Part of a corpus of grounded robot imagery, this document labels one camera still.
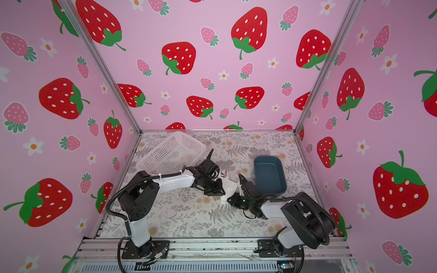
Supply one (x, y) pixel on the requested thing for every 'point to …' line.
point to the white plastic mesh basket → (178, 150)
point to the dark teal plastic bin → (269, 175)
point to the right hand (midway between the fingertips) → (225, 200)
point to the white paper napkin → (230, 187)
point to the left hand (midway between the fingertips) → (227, 193)
